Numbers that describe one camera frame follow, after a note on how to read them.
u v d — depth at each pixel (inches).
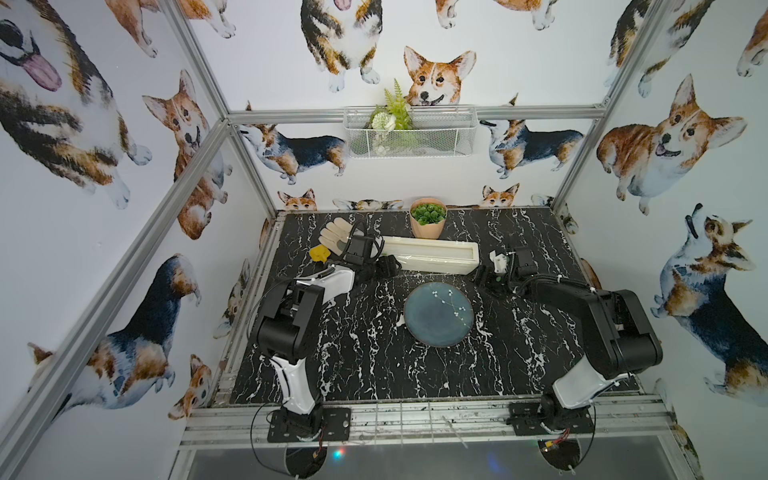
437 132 36.3
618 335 18.5
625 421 29.7
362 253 30.7
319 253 41.8
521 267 30.1
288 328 19.5
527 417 29.1
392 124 32.2
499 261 35.2
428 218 39.6
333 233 44.5
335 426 29.1
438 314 36.4
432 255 38.5
